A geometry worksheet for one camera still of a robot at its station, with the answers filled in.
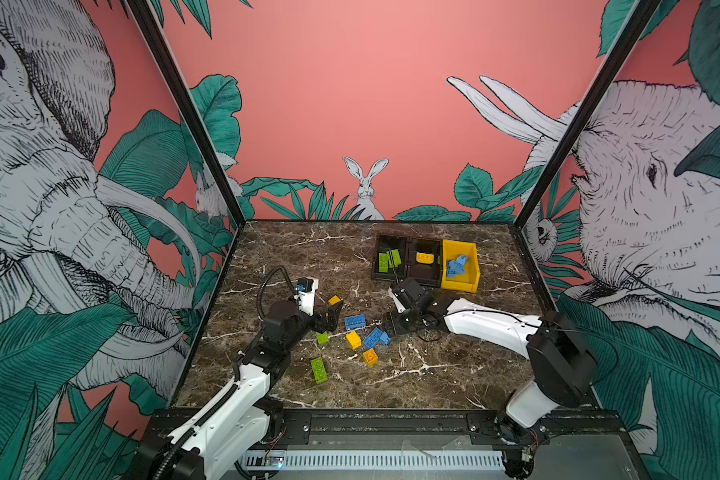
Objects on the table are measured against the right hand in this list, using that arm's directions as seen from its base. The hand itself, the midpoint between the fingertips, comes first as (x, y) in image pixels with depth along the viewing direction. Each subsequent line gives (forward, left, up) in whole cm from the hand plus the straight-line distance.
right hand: (388, 323), depth 85 cm
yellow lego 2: (-3, +10, -5) cm, 12 cm away
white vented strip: (-32, -20, -7) cm, 38 cm away
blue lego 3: (+21, -24, -6) cm, 33 cm away
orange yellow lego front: (-9, +5, -4) cm, 11 cm away
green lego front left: (-12, +19, -5) cm, 23 cm away
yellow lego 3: (+28, -15, -5) cm, 32 cm away
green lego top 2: (+27, -3, -4) cm, 28 cm away
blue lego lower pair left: (-2, +4, -7) cm, 8 cm away
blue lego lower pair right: (-3, +1, -4) cm, 5 cm away
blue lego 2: (+23, -25, -4) cm, 35 cm away
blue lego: (+4, +10, -6) cm, 12 cm away
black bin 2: (+36, 0, -7) cm, 37 cm away
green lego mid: (-2, +20, -7) cm, 21 cm away
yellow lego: (+11, +17, -7) cm, 22 cm away
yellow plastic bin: (+18, -29, -6) cm, 35 cm away
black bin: (+21, -14, -6) cm, 26 cm away
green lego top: (+25, +1, -4) cm, 25 cm away
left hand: (+4, +16, +10) cm, 19 cm away
